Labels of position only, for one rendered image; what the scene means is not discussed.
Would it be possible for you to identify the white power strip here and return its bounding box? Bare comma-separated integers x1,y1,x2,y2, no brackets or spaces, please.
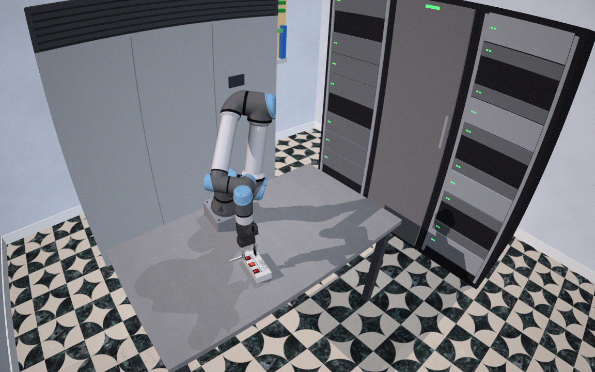
242,250,272,283

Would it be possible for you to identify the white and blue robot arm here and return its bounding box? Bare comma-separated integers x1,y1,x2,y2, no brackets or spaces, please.
203,90,276,218

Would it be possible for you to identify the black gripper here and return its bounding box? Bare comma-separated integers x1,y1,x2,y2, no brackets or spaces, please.
235,214,258,260

